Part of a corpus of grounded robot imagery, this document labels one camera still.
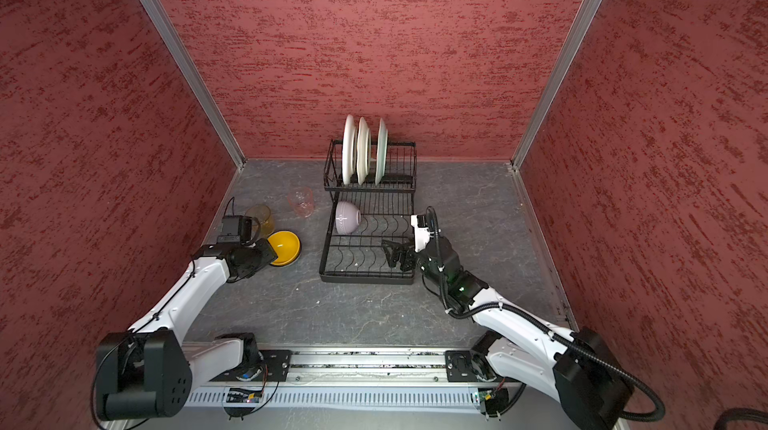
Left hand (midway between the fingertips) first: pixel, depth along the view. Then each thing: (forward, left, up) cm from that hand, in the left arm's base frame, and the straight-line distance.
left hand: (270, 262), depth 86 cm
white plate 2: (+19, -28, +28) cm, 44 cm away
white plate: (+18, -25, +28) cm, 42 cm away
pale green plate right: (+18, -33, +28) cm, 47 cm away
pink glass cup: (+27, -3, -4) cm, 27 cm away
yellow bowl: (+6, -3, -2) cm, 7 cm away
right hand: (+1, -36, +10) cm, 37 cm away
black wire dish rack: (+4, -25, -5) cm, 26 cm away
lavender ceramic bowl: (+14, -22, +4) cm, 26 cm away
